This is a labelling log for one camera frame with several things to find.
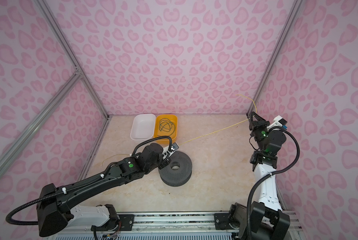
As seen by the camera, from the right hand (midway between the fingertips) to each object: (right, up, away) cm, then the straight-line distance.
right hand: (252, 110), depth 67 cm
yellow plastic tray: (-49, -12, +41) cm, 65 cm away
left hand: (-39, -18, +8) cm, 44 cm away
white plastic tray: (-61, -7, +44) cm, 76 cm away
